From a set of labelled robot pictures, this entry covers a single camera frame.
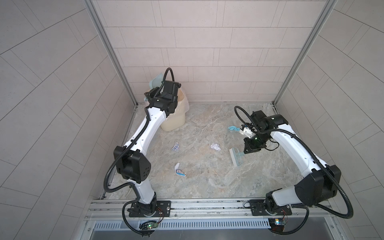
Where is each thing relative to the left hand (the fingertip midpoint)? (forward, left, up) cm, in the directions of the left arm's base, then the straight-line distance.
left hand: (147, 91), depth 74 cm
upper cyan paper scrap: (+1, -50, -34) cm, 61 cm away
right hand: (-23, -49, -19) cm, 57 cm away
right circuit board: (-52, -63, -34) cm, 88 cm away
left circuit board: (-53, -4, -31) cm, 61 cm away
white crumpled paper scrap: (-13, -37, -33) cm, 51 cm away
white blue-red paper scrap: (-29, -15, -33) cm, 46 cm away
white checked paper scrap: (-14, -12, -33) cm, 38 cm away
